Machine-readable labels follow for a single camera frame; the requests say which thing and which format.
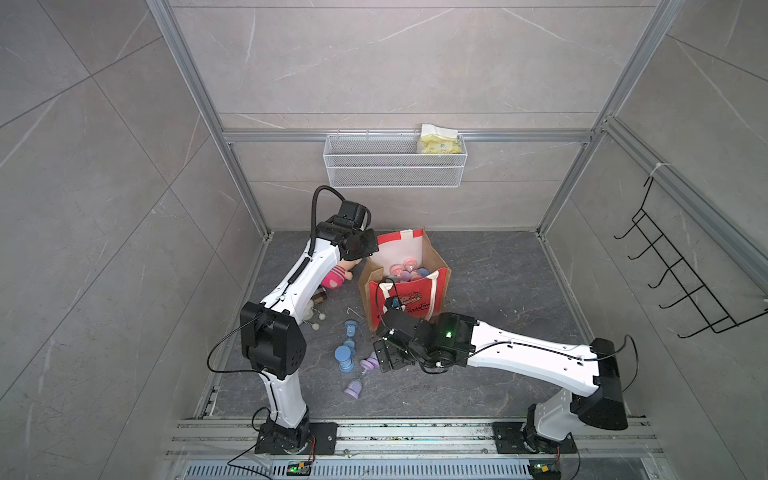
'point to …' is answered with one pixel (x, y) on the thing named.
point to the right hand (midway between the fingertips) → (394, 350)
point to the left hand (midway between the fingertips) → (376, 241)
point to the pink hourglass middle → (409, 264)
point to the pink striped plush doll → (344, 270)
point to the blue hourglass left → (351, 326)
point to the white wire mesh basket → (389, 161)
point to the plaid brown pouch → (319, 295)
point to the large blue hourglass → (343, 355)
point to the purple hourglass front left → (354, 389)
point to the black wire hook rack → (711, 310)
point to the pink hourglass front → (397, 270)
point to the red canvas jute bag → (407, 274)
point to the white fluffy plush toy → (309, 315)
